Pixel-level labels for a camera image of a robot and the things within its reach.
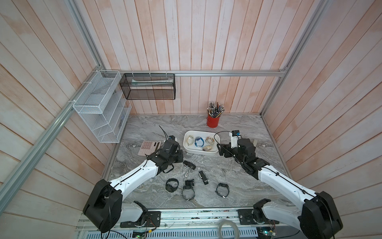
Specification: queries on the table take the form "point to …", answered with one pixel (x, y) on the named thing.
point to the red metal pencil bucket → (212, 122)
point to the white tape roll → (224, 221)
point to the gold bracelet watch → (210, 140)
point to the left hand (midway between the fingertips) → (181, 156)
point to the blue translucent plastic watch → (199, 142)
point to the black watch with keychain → (187, 164)
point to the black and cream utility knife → (254, 142)
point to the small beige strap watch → (187, 138)
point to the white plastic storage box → (193, 150)
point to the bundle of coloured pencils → (215, 110)
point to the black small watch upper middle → (189, 182)
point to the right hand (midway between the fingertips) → (223, 143)
